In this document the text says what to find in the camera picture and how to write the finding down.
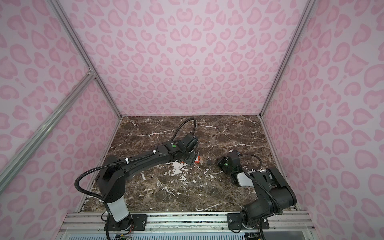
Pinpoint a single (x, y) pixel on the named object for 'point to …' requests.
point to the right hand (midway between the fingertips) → (215, 158)
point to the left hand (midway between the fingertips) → (191, 154)
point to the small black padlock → (209, 161)
